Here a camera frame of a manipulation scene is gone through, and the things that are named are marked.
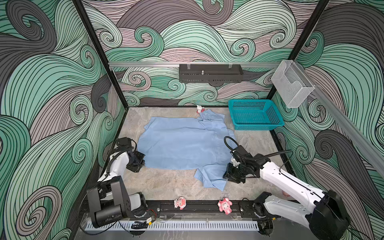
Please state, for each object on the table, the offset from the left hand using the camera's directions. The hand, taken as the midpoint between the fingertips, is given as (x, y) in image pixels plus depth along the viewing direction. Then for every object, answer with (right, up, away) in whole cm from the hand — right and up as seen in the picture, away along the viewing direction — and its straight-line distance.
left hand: (144, 160), depth 86 cm
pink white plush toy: (+22, -17, -13) cm, 31 cm away
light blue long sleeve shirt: (+36, +6, +15) cm, 40 cm away
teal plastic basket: (+78, +28, +29) cm, 87 cm away
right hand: (+45, -7, -8) cm, 46 cm away
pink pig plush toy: (+44, -18, -14) cm, 50 cm away
